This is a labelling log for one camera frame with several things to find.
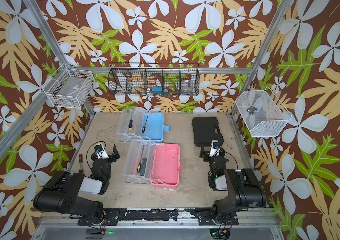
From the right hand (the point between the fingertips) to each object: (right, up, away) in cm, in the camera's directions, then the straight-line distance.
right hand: (210, 144), depth 90 cm
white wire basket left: (-84, +33, -4) cm, 91 cm away
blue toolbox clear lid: (-54, +6, +4) cm, 55 cm away
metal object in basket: (+23, +20, -3) cm, 31 cm away
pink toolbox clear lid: (-42, -11, -11) cm, 45 cm away
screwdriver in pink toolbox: (-41, -9, -9) cm, 43 cm away
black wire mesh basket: (-24, +42, +7) cm, 49 cm away
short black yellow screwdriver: (-51, +13, +9) cm, 53 cm away
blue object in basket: (-32, +34, +4) cm, 47 cm away
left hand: (-62, 0, -2) cm, 62 cm away
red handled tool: (-79, -16, 0) cm, 80 cm away
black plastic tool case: (+1, +9, +12) cm, 15 cm away
